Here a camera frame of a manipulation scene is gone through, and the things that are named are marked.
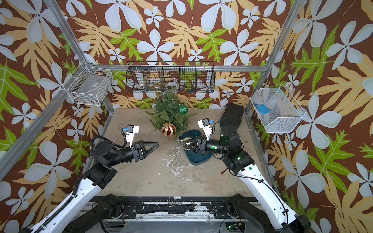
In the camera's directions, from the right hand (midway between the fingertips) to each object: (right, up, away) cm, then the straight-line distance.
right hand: (186, 143), depth 63 cm
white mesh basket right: (+53, +16, +21) cm, 59 cm away
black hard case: (+38, +15, +53) cm, 67 cm away
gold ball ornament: (0, +1, -1) cm, 2 cm away
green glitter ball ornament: (-2, +16, +12) cm, 20 cm away
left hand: (-12, 0, -3) cm, 13 cm away
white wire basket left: (-58, +32, +23) cm, 70 cm away
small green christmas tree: (-9, +17, +16) cm, 25 cm away
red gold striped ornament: (-9, +6, +8) cm, 13 cm away
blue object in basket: (+47, +17, +23) cm, 55 cm away
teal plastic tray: (+5, -13, +26) cm, 29 cm away
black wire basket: (-11, +41, +34) cm, 54 cm away
